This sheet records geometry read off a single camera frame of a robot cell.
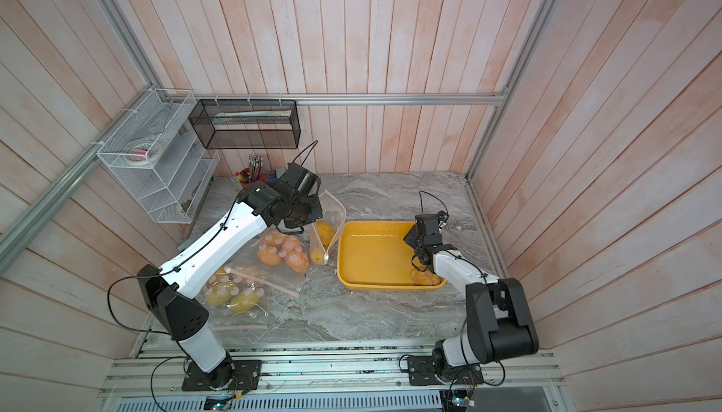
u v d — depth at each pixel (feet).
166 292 1.40
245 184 3.48
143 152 2.42
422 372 2.40
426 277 2.82
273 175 3.87
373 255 3.31
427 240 2.34
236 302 2.69
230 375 2.33
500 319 1.45
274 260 2.97
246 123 3.41
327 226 3.05
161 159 2.46
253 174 3.44
